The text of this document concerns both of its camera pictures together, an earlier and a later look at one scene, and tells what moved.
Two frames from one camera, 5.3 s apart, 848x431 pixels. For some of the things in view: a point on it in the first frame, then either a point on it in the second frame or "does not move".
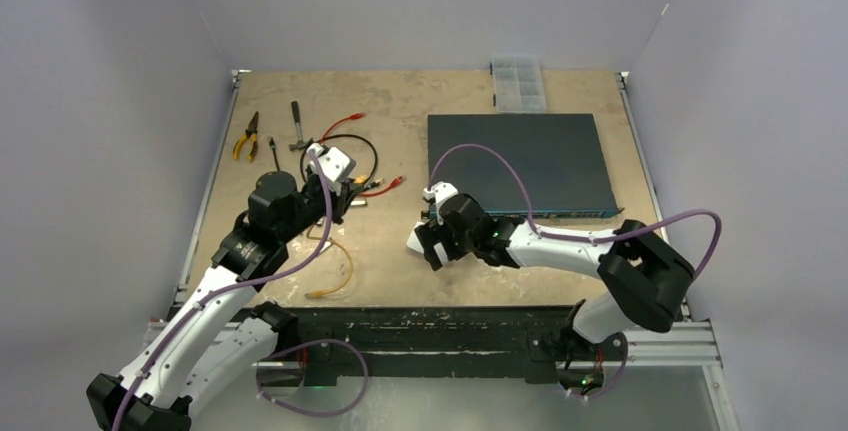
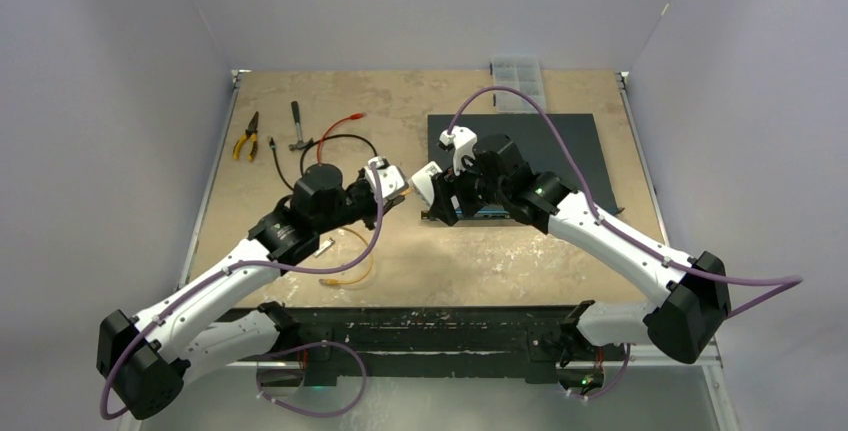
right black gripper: [433, 231] to [447, 185]
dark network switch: [559, 157] does not move
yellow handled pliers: [251, 130] does not move
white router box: [415, 242] to [423, 184]
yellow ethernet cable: [357, 179] to [326, 281]
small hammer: [302, 144] does not move
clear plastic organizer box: [517, 84] does not move
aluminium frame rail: [206, 187] does not move
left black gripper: [340, 203] to [359, 181]
